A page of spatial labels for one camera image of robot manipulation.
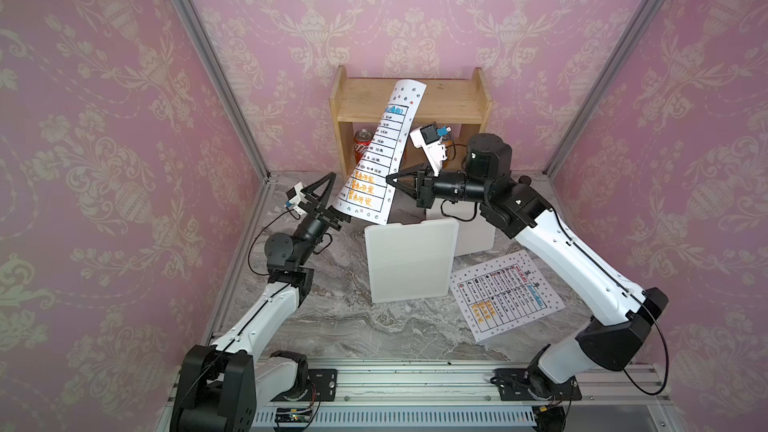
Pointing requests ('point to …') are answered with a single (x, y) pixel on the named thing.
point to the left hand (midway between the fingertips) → (348, 188)
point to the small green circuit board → (293, 415)
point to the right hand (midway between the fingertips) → (391, 179)
